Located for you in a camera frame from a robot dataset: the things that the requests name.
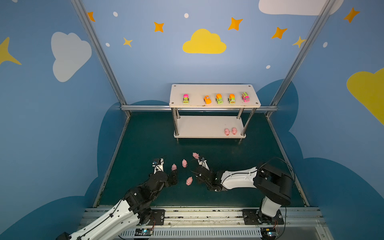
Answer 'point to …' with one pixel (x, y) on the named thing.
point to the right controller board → (269, 233)
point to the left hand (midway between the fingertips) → (172, 172)
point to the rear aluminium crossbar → (169, 108)
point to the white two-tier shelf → (212, 126)
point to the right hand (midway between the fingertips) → (199, 170)
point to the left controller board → (143, 232)
